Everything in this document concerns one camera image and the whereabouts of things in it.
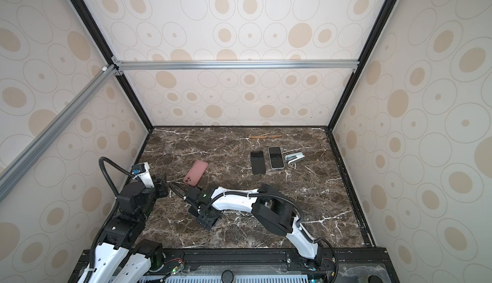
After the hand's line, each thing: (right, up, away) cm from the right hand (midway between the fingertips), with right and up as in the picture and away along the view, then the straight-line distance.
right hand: (211, 217), depth 86 cm
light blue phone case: (+28, +25, +18) cm, 42 cm away
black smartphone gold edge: (+21, +23, +17) cm, 36 cm away
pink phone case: (-12, +18, +15) cm, 26 cm away
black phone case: (+22, +22, +18) cm, 36 cm away
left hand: (-15, +22, -12) cm, 30 cm away
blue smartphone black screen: (+32, +26, +20) cm, 46 cm away
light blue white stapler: (+40, +26, +17) cm, 51 cm away
